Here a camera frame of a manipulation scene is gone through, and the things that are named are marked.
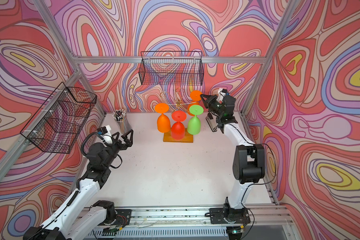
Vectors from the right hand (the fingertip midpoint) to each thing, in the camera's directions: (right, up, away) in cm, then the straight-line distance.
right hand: (199, 97), depth 83 cm
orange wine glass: (-20, -14, -1) cm, 25 cm away
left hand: (-38, -19, -8) cm, 44 cm away
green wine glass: (-3, -15, -3) cm, 16 cm away
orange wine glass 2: (-3, +1, -1) cm, 3 cm away
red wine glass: (-12, -19, -4) cm, 23 cm away
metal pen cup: (-51, -9, +13) cm, 53 cm away
